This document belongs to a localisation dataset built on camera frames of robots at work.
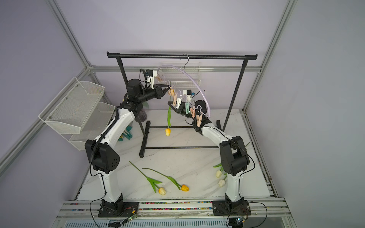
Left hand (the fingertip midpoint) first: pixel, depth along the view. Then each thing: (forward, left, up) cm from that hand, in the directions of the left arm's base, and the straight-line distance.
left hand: (168, 87), depth 77 cm
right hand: (-6, 0, -8) cm, 10 cm away
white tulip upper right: (-33, -30, -39) cm, 59 cm away
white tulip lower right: (-39, -30, -37) cm, 62 cm away
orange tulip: (-19, 0, -14) cm, 24 cm away
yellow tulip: (-42, -8, -38) cm, 57 cm away
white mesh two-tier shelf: (-9, +51, -10) cm, 53 cm away
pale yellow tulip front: (-43, +4, -38) cm, 58 cm away
